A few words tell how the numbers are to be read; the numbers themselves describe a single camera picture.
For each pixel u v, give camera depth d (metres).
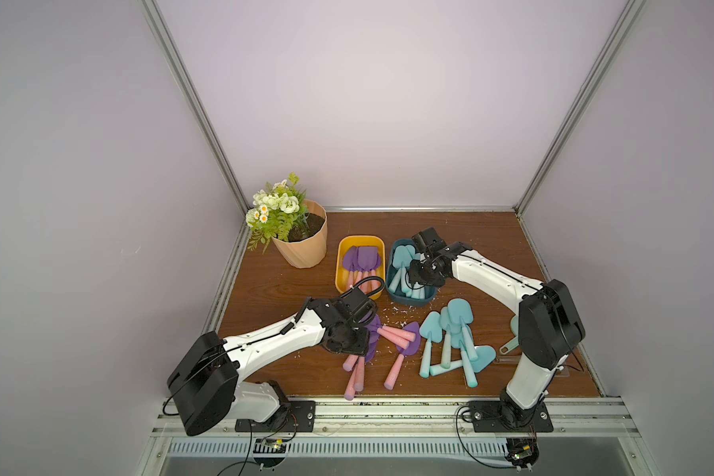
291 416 0.73
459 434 0.70
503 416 0.67
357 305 0.64
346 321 0.59
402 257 1.02
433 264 0.66
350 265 1.03
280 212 0.80
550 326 0.49
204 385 0.41
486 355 0.81
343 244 1.03
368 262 1.02
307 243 0.90
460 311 0.90
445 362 0.78
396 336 0.84
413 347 0.83
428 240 0.72
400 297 0.92
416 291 0.92
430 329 0.87
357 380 0.74
